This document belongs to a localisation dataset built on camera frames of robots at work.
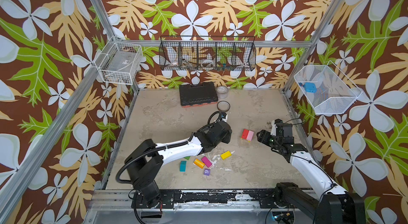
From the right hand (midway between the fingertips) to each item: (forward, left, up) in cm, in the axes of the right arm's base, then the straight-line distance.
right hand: (260, 134), depth 87 cm
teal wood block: (-14, +43, -9) cm, 46 cm away
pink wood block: (+2, +4, -4) cm, 6 cm away
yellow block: (-8, +19, -9) cm, 22 cm away
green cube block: (-10, +40, -8) cm, 42 cm away
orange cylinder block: (-12, +34, -8) cm, 37 cm away
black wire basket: (+46, +27, +22) cm, 57 cm away
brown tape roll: (+28, +17, -9) cm, 34 cm away
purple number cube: (-17, +30, -8) cm, 35 cm away
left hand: (+1, +19, +5) cm, 19 cm away
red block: (+4, +6, -7) cm, 10 cm away
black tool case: (+34, +40, -5) cm, 52 cm away
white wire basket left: (+32, +78, +26) cm, 88 cm away
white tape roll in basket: (+41, +28, +18) cm, 53 cm away
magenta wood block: (-11, +30, -9) cm, 33 cm away
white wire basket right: (+16, -35, +19) cm, 43 cm away
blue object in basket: (+20, -29, +16) cm, 39 cm away
